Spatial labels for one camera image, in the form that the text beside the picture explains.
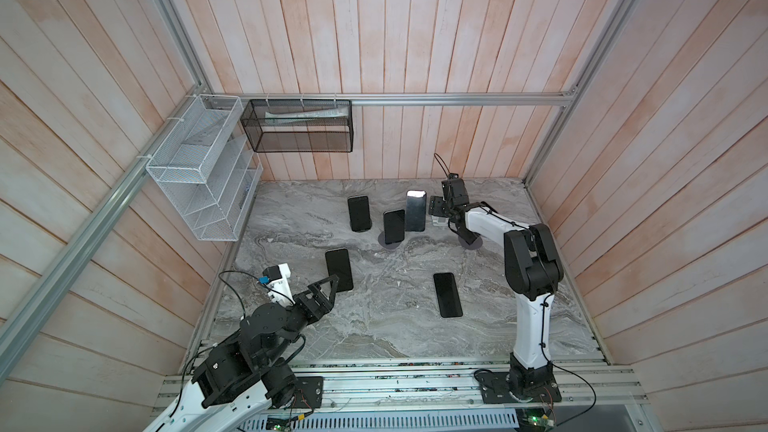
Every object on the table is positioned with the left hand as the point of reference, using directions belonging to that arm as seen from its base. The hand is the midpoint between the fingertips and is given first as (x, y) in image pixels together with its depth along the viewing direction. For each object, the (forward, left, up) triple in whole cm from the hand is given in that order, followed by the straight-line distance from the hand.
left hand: (330, 291), depth 67 cm
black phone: (+14, +1, -13) cm, 20 cm away
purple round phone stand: (+24, -43, -17) cm, 52 cm away
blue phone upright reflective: (+36, -24, -15) cm, 46 cm away
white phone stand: (+36, -33, -21) cm, 53 cm away
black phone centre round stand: (+26, -16, -10) cm, 32 cm away
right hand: (+41, -33, -16) cm, 55 cm away
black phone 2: (+33, -5, -13) cm, 36 cm away
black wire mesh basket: (+61, +17, +2) cm, 63 cm away
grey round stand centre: (+26, -12, -20) cm, 35 cm away
